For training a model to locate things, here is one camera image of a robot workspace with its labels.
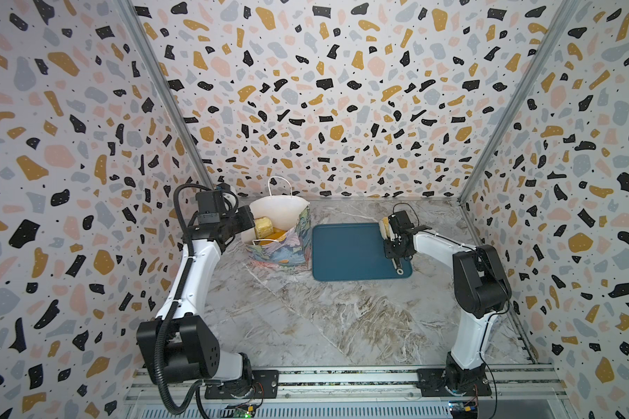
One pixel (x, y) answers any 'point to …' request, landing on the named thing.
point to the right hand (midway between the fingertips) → (389, 244)
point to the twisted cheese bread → (264, 227)
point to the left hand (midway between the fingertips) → (252, 209)
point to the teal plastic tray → (353, 251)
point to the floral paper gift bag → (293, 250)
